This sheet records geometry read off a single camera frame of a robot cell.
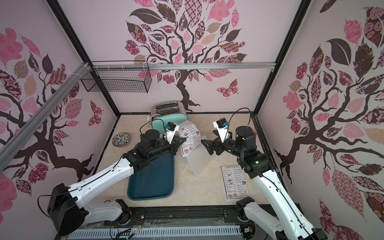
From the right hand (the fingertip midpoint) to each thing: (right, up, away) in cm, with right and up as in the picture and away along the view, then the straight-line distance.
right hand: (210, 134), depth 66 cm
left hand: (-12, -4, +7) cm, 14 cm away
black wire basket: (-57, +36, +29) cm, 74 cm away
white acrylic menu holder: (-4, -17, +29) cm, 34 cm away
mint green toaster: (-29, +13, +32) cm, 45 cm away
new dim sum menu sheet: (-10, +2, +9) cm, 14 cm away
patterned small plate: (-60, -6, +37) cm, 71 cm away
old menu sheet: (+17, -29, +19) cm, 39 cm away
